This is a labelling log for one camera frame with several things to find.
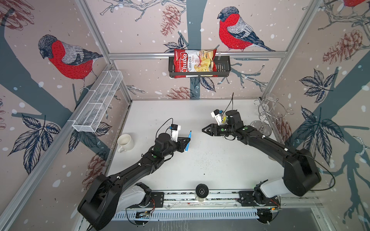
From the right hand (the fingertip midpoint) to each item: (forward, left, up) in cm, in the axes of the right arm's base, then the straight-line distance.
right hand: (204, 129), depth 82 cm
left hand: (-5, +7, -1) cm, 9 cm away
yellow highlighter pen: (-1, -9, +12) cm, 15 cm away
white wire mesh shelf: (-4, +59, +14) cm, 60 cm away
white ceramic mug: (-5, +48, -8) cm, 49 cm away
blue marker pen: (-8, +9, -3) cm, 13 cm away
